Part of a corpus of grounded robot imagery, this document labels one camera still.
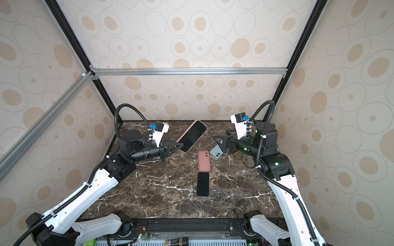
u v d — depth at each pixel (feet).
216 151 3.29
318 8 2.25
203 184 2.87
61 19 2.30
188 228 2.45
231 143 1.74
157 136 1.81
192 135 2.01
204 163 3.18
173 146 2.05
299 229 1.21
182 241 2.21
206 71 2.96
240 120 1.69
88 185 1.44
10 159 1.67
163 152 1.81
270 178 1.35
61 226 1.26
